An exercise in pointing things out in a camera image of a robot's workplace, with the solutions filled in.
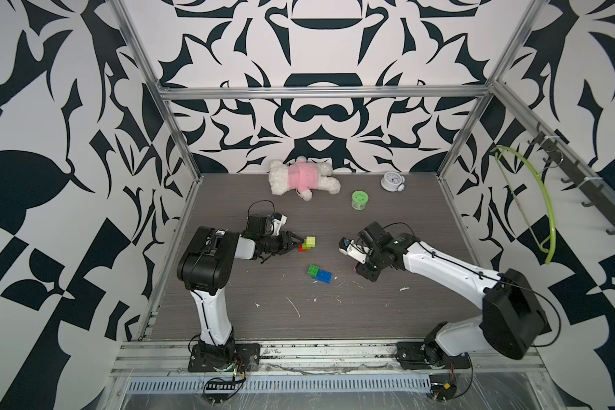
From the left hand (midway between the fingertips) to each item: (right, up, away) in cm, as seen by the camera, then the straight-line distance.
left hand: (299, 240), depth 97 cm
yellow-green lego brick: (+4, 0, -5) cm, 6 cm away
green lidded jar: (+24, +15, +8) cm, 29 cm away
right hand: (+21, -5, -10) cm, 24 cm away
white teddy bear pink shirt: (+1, +25, +11) cm, 27 cm away
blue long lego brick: (+9, -11, -8) cm, 16 cm away
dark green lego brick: (+5, -9, -9) cm, 14 cm away
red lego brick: (0, -3, -2) cm, 4 cm away
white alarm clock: (+41, +23, +17) cm, 49 cm away
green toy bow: (+67, +12, -30) cm, 74 cm away
